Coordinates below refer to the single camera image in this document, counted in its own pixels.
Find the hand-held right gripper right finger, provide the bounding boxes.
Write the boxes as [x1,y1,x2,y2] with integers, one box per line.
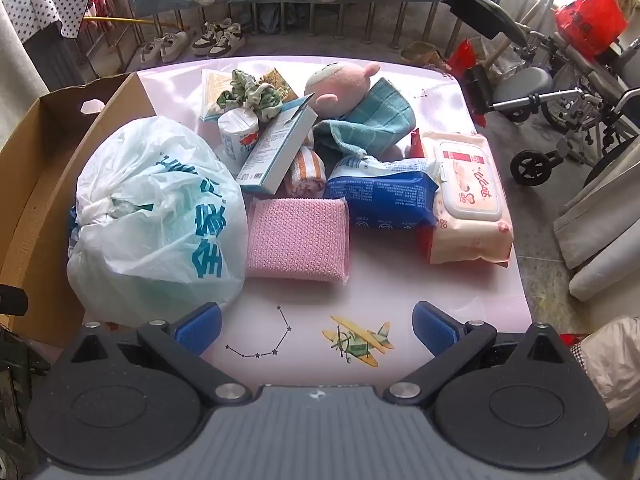
[382,301,586,408]

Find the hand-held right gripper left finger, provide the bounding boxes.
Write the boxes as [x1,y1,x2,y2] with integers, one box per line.
[52,302,253,408]

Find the blue and white carton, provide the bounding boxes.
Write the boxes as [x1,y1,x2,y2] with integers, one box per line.
[236,92,318,196]

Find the brown cardboard box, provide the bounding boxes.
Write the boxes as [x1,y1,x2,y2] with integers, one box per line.
[0,72,156,346]

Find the pink plush toy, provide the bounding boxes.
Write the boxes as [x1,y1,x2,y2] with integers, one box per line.
[303,61,382,111]

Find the pink printed tablecloth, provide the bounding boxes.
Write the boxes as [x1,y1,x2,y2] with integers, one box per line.
[135,55,533,376]

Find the white plastic bag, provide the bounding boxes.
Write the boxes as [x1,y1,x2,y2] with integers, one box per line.
[66,116,248,328]

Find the pink knitted sponge cloth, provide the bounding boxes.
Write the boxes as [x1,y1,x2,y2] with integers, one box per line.
[245,197,351,285]

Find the blue tissue packet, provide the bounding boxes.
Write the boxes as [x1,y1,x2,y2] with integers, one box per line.
[324,155,441,233]

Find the pink wet wipes pack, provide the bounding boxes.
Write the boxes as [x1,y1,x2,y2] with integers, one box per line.
[420,130,515,267]

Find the red packet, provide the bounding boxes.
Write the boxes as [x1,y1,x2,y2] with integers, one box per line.
[406,129,427,161]

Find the cream quilted jacket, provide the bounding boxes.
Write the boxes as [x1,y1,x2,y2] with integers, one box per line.
[575,315,640,431]

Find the orange striped towel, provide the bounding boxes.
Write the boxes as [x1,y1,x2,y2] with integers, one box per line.
[285,147,328,200]

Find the teal towel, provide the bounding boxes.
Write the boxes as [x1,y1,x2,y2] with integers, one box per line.
[312,77,417,163]

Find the green patterned scrunchie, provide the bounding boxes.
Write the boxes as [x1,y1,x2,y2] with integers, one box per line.
[216,70,283,122]

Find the cotton swab bag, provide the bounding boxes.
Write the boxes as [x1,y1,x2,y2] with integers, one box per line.
[199,68,238,122]

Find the brown packet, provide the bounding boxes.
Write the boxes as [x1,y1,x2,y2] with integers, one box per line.
[259,67,300,103]

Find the wheelchair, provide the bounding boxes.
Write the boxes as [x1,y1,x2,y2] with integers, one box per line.
[440,0,640,186]

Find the brown and white sneaker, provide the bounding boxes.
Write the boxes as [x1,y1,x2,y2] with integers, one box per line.
[192,20,226,56]
[207,25,247,58]

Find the dark grey cloth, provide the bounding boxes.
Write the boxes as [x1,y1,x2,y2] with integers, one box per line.
[25,20,96,91]

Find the yellow stick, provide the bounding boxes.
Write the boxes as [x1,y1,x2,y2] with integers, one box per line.
[82,16,156,26]

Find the red plastic bag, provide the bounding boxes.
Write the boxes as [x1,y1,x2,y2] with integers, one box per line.
[554,0,628,58]

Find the white polka dot cloth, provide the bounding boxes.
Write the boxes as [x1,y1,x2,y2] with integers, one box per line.
[2,0,91,40]

